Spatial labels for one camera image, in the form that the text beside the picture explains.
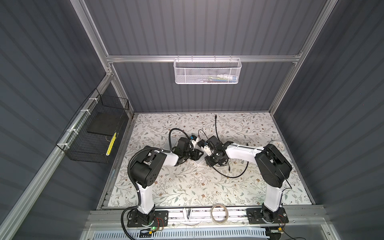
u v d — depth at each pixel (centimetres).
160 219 72
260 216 71
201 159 91
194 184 85
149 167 51
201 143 103
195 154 87
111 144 69
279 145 99
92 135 72
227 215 74
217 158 80
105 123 78
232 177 87
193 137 89
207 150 85
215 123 115
